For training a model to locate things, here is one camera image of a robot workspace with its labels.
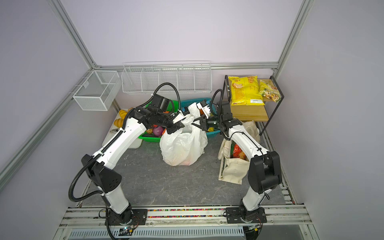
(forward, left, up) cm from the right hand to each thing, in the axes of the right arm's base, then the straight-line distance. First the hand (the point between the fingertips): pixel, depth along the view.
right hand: (191, 123), depth 79 cm
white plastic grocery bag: (-8, +3, -8) cm, 12 cm away
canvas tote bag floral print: (-21, -22, -12) cm, 33 cm away
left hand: (-3, +5, +2) cm, 6 cm away
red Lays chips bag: (-9, -25, -13) cm, 30 cm away
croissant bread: (+19, +56, -21) cm, 62 cm away
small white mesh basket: (+30, +63, 0) cm, 70 cm away
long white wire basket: (+43, +2, +2) cm, 43 cm away
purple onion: (-10, +15, +6) cm, 19 cm away
